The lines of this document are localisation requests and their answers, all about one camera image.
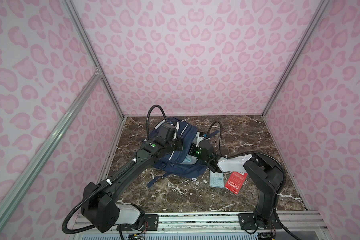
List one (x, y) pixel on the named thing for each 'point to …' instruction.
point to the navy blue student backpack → (177, 163)
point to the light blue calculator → (216, 179)
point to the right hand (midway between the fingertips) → (184, 144)
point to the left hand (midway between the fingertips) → (184, 139)
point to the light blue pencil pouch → (189, 160)
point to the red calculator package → (235, 181)
